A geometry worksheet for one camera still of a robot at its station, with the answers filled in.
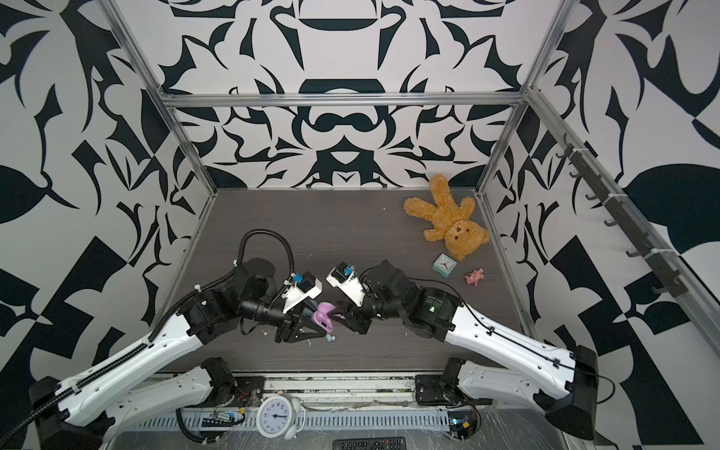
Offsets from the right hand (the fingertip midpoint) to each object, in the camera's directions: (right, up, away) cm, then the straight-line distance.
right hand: (332, 303), depth 66 cm
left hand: (-2, -3, -1) cm, 4 cm away
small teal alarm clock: (+35, +4, +31) cm, 46 cm away
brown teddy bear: (+41, +13, +30) cm, 52 cm away
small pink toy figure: (+44, +1, +27) cm, 52 cm away
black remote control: (+9, -33, 0) cm, 34 cm away
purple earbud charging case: (-2, -2, -3) cm, 4 cm away
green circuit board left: (-29, -32, +7) cm, 44 cm away
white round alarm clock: (-13, -28, +3) cm, 31 cm away
